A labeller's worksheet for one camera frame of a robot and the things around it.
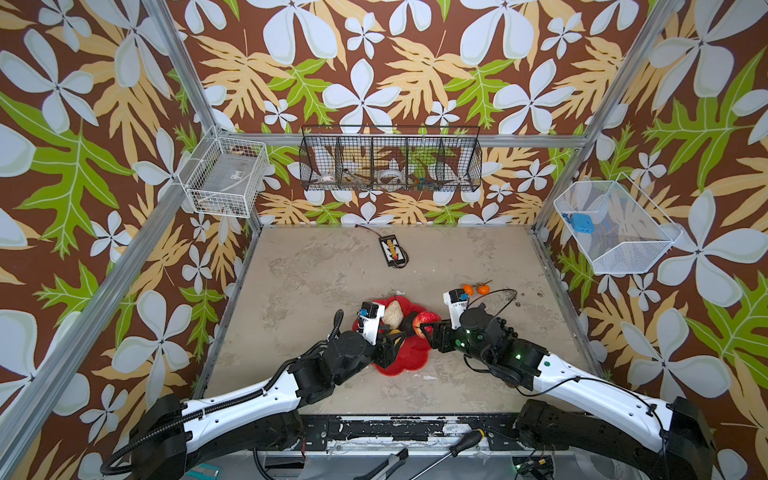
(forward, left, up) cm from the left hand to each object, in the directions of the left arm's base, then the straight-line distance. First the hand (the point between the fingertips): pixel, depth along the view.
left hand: (398, 329), depth 73 cm
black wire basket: (+55, +1, +13) cm, 56 cm away
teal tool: (-29, +45, -17) cm, 56 cm away
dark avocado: (+7, -4, -14) cm, 17 cm away
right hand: (+2, -7, -2) cm, 7 cm away
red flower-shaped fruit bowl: (+1, -6, -18) cm, 19 cm away
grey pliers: (-28, +4, -17) cm, 33 cm away
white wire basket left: (+40, +50, +15) cm, 66 cm away
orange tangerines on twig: (+21, -30, -15) cm, 40 cm away
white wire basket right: (+25, -62, +10) cm, 68 cm away
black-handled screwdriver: (-23, -16, -16) cm, 32 cm away
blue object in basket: (+30, -55, +8) cm, 63 cm away
